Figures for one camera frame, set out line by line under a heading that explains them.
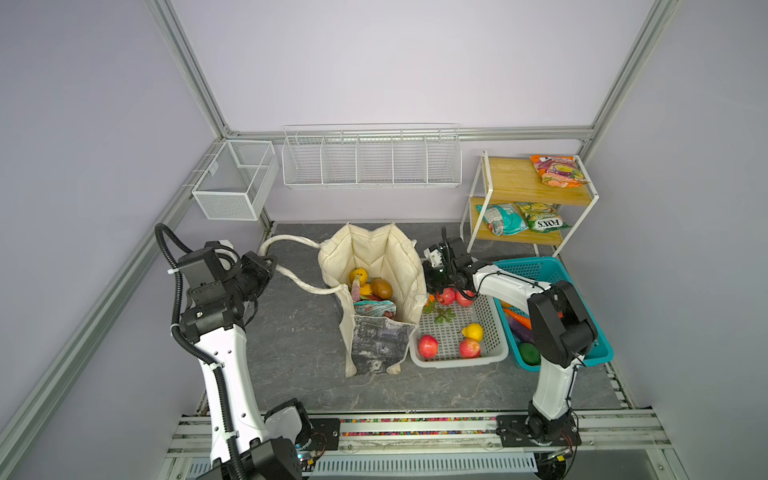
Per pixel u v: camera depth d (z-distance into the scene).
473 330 0.87
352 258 0.94
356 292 0.86
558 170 0.83
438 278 0.82
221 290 0.51
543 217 0.96
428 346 0.83
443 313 0.94
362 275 0.91
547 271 0.97
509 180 0.87
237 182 0.96
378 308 0.81
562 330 0.50
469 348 0.82
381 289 0.91
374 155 0.98
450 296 0.93
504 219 0.96
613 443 0.74
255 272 0.61
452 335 0.91
